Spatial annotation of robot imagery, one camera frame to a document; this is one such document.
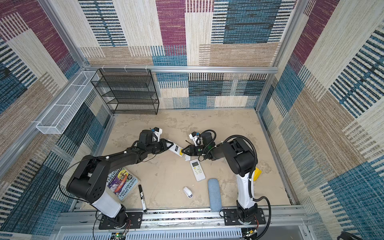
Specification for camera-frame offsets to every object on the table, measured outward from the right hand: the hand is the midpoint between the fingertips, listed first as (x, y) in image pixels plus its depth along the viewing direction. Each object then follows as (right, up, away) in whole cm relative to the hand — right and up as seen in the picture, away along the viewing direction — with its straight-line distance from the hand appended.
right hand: (184, 152), depth 95 cm
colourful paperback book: (-33, -15, -12) cm, 38 cm away
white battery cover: (+2, -3, -1) cm, 4 cm away
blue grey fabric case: (+17, -18, -18) cm, 30 cm away
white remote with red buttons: (-5, +3, -4) cm, 7 cm away
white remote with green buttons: (+8, -9, -6) cm, 14 cm away
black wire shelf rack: (-43, +42, +15) cm, 62 cm away
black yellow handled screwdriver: (+4, +4, +4) cm, 7 cm away
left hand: (-6, +7, -5) cm, 11 cm away
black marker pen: (-21, -21, -16) cm, 34 cm away
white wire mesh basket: (-58, +20, -25) cm, 66 cm away
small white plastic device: (+3, -18, -17) cm, 24 cm away
